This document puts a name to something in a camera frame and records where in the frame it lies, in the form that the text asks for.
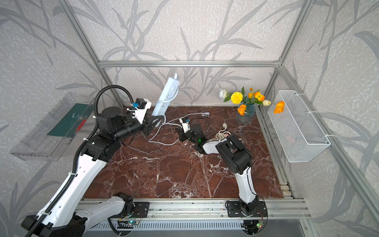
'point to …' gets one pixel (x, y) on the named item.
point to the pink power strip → (226, 135)
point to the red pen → (81, 125)
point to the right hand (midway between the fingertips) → (175, 128)
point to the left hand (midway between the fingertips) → (159, 115)
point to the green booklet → (68, 123)
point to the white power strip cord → (221, 136)
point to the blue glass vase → (248, 114)
